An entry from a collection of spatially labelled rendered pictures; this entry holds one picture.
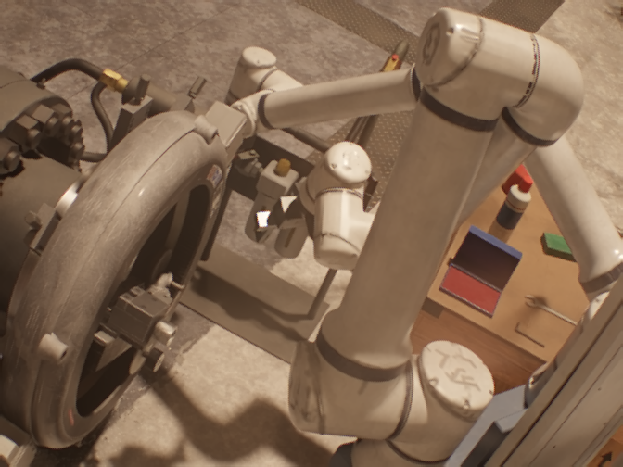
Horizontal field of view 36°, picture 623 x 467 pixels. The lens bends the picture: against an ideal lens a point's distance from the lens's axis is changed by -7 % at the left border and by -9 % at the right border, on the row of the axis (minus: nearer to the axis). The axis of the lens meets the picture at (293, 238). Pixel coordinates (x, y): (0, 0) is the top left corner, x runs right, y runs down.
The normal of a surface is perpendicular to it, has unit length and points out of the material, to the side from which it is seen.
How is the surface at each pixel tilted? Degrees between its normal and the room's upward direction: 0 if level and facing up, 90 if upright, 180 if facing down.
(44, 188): 9
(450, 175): 80
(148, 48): 0
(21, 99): 7
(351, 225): 25
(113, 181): 19
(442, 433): 90
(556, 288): 0
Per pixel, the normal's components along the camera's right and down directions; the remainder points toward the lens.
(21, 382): -0.32, 0.41
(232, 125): 0.14, -0.47
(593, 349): -0.83, 0.12
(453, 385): 0.37, -0.64
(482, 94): 0.13, 0.55
